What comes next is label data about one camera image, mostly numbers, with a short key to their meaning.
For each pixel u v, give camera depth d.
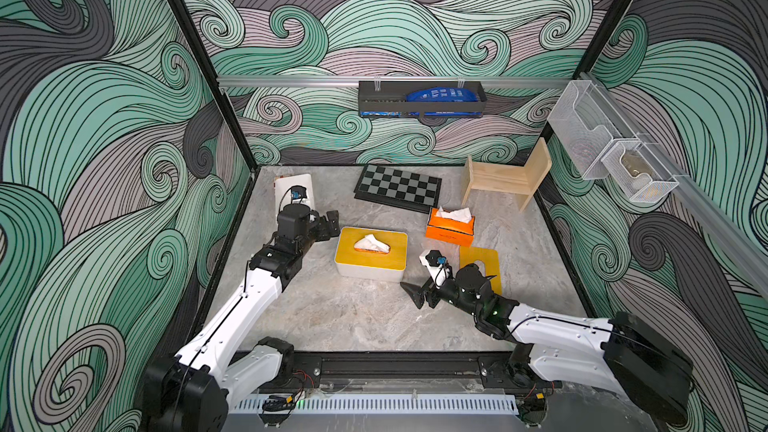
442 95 0.91
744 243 0.51
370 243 0.83
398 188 1.10
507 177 1.04
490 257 0.95
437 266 0.67
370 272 0.89
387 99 0.95
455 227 0.94
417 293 0.71
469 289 0.61
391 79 0.94
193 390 0.37
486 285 0.61
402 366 0.76
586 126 0.78
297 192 0.68
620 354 0.42
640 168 0.67
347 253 0.89
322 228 0.71
